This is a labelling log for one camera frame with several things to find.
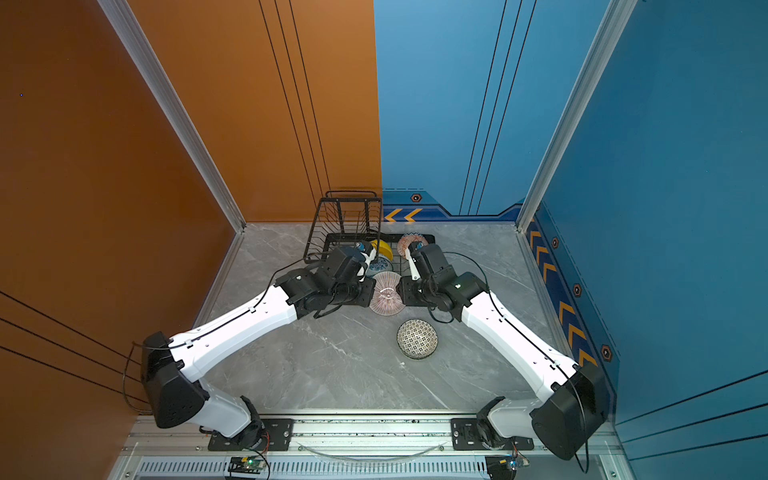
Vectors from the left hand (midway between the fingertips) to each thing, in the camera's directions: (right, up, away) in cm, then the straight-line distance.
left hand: (376, 283), depth 77 cm
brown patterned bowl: (+11, -17, +10) cm, 23 cm away
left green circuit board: (-31, -43, -6) cm, 53 cm away
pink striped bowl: (+3, -4, +2) cm, 5 cm away
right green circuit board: (+30, -43, -7) cm, 53 cm away
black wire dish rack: (-11, +19, +20) cm, 30 cm away
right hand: (+6, -1, +1) cm, 7 cm away
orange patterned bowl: (+9, +13, +30) cm, 34 cm away
